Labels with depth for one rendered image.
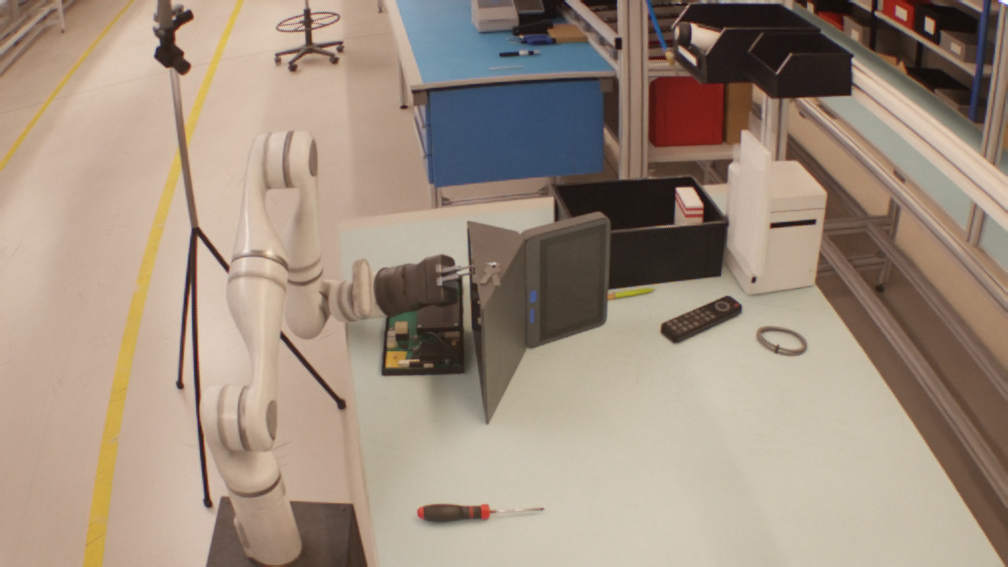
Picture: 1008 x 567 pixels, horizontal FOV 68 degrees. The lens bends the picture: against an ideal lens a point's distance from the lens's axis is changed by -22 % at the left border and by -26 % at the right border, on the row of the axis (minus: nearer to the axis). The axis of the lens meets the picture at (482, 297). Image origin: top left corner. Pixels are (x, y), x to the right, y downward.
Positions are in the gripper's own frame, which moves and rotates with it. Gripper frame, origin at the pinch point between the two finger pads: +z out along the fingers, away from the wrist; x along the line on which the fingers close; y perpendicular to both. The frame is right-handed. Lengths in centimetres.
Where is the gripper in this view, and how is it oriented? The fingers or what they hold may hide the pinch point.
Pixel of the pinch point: (477, 268)
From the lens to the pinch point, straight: 143.0
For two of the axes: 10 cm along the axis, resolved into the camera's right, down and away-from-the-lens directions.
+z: 8.6, -1.7, -4.8
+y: 5.1, 1.3, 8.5
